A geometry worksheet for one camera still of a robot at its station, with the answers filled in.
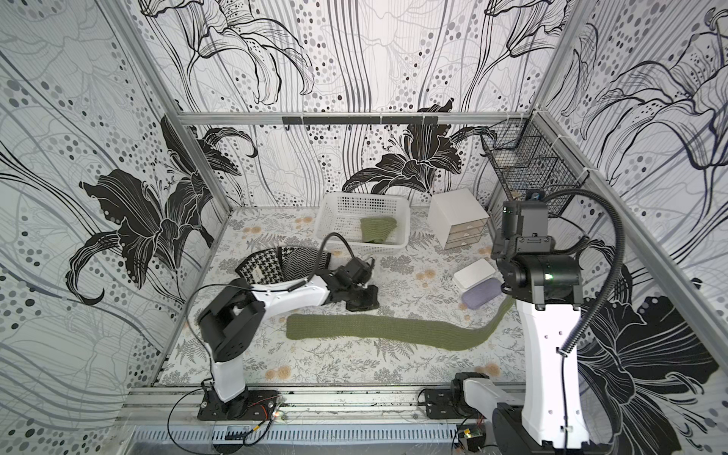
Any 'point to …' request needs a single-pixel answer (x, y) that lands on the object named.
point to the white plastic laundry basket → (341, 213)
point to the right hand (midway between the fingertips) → (528, 237)
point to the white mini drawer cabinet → (456, 218)
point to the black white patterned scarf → (283, 263)
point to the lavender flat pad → (481, 294)
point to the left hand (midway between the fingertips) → (379, 307)
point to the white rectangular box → (473, 275)
